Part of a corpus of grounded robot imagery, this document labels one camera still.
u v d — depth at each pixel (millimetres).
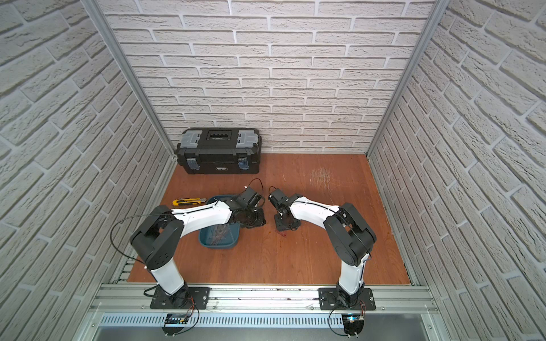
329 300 726
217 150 1001
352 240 480
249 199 725
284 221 795
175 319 725
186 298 678
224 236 877
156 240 467
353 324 694
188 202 985
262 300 757
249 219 768
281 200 737
